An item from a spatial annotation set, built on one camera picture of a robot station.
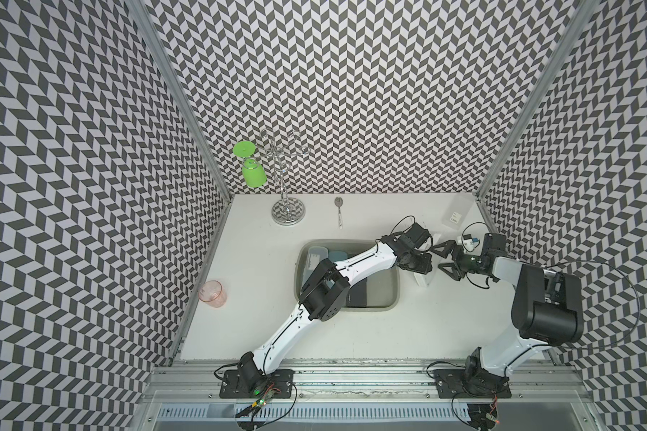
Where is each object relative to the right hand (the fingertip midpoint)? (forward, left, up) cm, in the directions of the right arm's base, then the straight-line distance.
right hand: (433, 259), depth 92 cm
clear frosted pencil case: (+3, +41, 0) cm, 41 cm away
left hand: (-4, +2, -1) cm, 4 cm away
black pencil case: (-11, +27, -3) cm, 29 cm away
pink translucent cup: (-10, +75, -3) cm, 76 cm away
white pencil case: (-7, +4, -1) cm, 8 cm away
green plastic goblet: (+27, +64, +17) cm, 71 cm away
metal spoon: (+32, +33, -4) cm, 46 cm away
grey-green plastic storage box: (-10, +20, -5) cm, 22 cm away
